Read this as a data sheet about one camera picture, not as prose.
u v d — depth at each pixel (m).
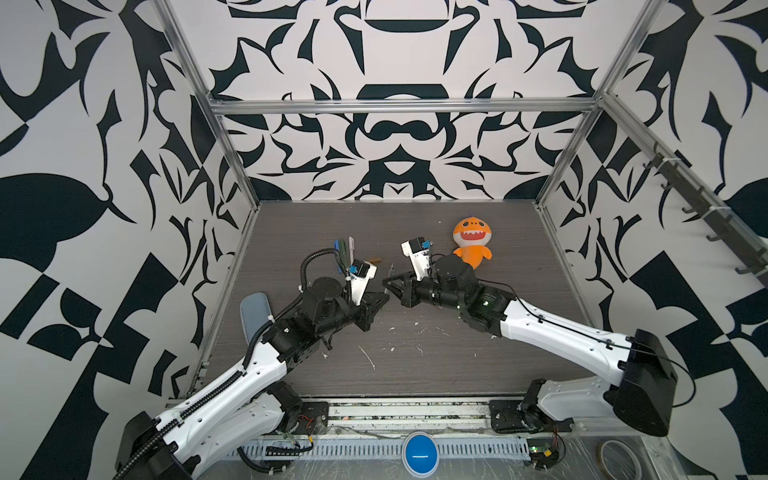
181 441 0.40
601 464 0.69
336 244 1.07
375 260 1.04
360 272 0.62
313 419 0.73
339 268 0.61
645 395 0.39
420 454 0.68
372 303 0.64
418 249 0.65
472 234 1.00
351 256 1.04
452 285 0.57
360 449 0.78
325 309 0.57
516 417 0.74
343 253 1.05
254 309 0.90
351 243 1.08
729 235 0.55
